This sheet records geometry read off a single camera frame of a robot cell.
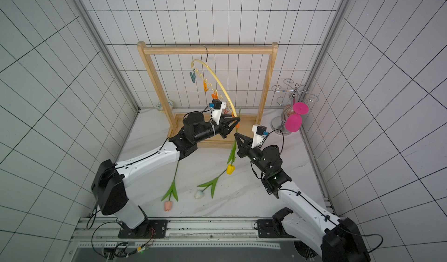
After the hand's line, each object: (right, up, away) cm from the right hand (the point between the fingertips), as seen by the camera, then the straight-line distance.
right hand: (228, 136), depth 72 cm
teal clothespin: (-19, +30, +19) cm, 40 cm away
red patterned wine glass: (+36, +12, +25) cm, 46 cm away
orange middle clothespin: (-6, +19, +7) cm, 21 cm away
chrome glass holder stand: (+33, +4, +38) cm, 51 cm away
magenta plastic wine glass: (+38, +6, +27) cm, 47 cm away
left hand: (+3, +7, 0) cm, 7 cm away
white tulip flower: (-14, -28, +10) cm, 33 cm away
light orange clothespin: (-11, +24, +12) cm, 29 cm away
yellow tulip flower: (+1, -14, +3) cm, 14 cm away
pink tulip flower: (-28, -32, +6) cm, 43 cm away
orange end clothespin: (+4, +5, -2) cm, 7 cm away
